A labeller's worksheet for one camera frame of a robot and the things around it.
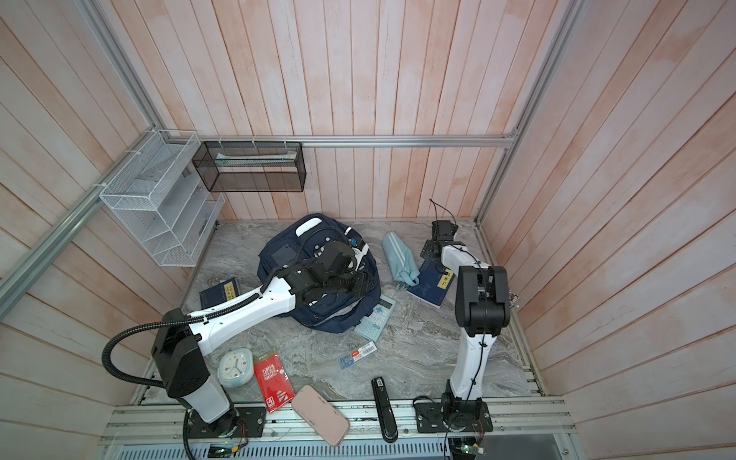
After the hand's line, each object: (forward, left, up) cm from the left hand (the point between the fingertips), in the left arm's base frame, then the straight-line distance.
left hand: (367, 283), depth 79 cm
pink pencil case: (-30, +11, -18) cm, 37 cm away
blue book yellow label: (+6, +53, -18) cm, 56 cm away
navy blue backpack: (+26, +23, -11) cm, 37 cm away
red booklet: (-22, +26, -19) cm, 39 cm away
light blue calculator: (-5, -2, -18) cm, 19 cm away
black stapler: (-32, -5, -15) cm, 35 cm away
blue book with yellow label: (+11, -24, -18) cm, 32 cm away
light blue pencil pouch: (+19, -13, -16) cm, 28 cm away
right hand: (+23, -27, -14) cm, 38 cm away
